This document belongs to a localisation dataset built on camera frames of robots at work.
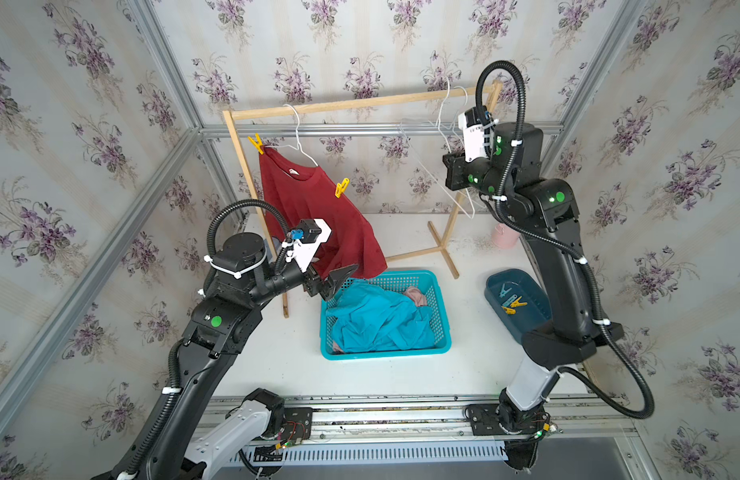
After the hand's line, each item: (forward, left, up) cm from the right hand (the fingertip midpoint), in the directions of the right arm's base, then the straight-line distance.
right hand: (453, 156), depth 63 cm
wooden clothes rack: (+15, -8, -46) cm, 49 cm away
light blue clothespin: (-6, -25, -48) cm, 55 cm away
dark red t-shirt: (+6, +39, -16) cm, 43 cm away
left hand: (-19, +23, -8) cm, 31 cm away
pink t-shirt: (-9, +4, -43) cm, 44 cm away
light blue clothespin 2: (-9, -26, -47) cm, 54 cm away
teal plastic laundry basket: (-7, 0, -40) cm, 41 cm away
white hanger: (+34, +44, -16) cm, 58 cm away
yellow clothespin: (-11, -26, -48) cm, 56 cm away
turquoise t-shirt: (-21, +18, -36) cm, 45 cm away
